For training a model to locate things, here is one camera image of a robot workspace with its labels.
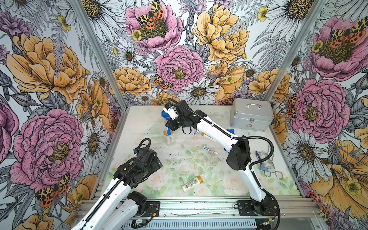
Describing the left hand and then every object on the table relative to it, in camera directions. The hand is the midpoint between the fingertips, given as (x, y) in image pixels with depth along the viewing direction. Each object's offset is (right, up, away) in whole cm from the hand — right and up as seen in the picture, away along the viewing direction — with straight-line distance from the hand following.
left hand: (153, 170), depth 77 cm
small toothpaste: (+30, +8, +20) cm, 37 cm away
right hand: (+7, +22, +9) cm, 25 cm away
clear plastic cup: (+6, +13, +20) cm, 24 cm away
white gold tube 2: (+24, -7, +5) cm, 25 cm away
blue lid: (+50, +19, +31) cm, 62 cm away
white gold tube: (+6, +19, +12) cm, 23 cm away
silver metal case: (+62, +30, +22) cm, 72 cm away
